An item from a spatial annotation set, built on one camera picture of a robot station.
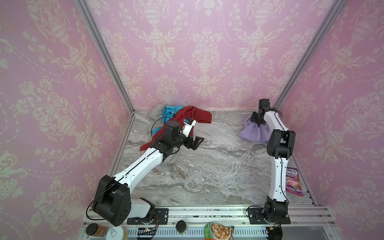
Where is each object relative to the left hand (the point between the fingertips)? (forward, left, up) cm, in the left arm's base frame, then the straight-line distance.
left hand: (197, 135), depth 80 cm
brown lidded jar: (-41, +44, -13) cm, 61 cm away
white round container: (-42, +36, -17) cm, 58 cm away
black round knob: (-39, +6, -13) cm, 42 cm away
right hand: (+28, -44, -16) cm, 55 cm away
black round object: (-40, -38, -23) cm, 59 cm away
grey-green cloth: (+29, +32, -22) cm, 48 cm away
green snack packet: (-40, -9, -20) cm, 46 cm away
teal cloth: (+29, +21, -12) cm, 37 cm away
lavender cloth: (+16, -37, -16) cm, 44 cm away
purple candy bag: (-18, -53, -18) cm, 59 cm away
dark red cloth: (+34, -1, -19) cm, 39 cm away
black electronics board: (-41, +24, -26) cm, 54 cm away
